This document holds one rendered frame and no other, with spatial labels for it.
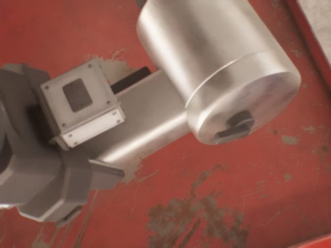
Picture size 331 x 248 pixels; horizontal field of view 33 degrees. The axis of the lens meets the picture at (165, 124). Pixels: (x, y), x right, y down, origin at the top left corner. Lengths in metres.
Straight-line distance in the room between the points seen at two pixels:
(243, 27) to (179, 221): 0.21
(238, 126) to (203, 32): 0.07
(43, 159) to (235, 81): 0.14
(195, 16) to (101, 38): 0.22
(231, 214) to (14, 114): 0.26
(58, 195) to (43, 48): 0.29
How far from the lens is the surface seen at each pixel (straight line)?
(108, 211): 0.55
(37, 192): 0.38
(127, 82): 0.45
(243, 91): 0.39
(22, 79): 0.40
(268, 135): 0.58
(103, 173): 0.42
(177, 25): 0.43
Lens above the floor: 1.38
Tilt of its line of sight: 68 degrees down
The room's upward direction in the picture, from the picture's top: straight up
